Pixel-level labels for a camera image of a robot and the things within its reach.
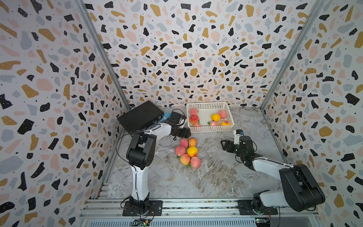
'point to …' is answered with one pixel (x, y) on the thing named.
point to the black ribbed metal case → (146, 115)
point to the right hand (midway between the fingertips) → (225, 141)
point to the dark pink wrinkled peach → (184, 142)
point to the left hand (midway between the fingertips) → (187, 132)
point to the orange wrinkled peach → (192, 142)
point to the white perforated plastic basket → (205, 111)
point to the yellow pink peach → (226, 123)
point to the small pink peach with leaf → (197, 125)
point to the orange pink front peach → (185, 159)
